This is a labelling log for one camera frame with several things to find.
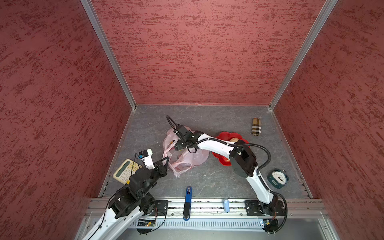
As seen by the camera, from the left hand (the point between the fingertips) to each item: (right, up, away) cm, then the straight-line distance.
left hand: (169, 161), depth 72 cm
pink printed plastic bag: (+6, -1, +3) cm, 6 cm away
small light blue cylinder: (+29, -22, 0) cm, 36 cm away
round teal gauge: (+59, -12, +8) cm, 61 cm away
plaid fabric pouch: (+56, +15, +32) cm, 67 cm away
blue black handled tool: (+9, -25, +2) cm, 26 cm away
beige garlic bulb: (+38, +8, +22) cm, 45 cm away
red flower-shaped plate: (+34, +10, +25) cm, 44 cm away
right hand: (+3, +4, +21) cm, 22 cm away
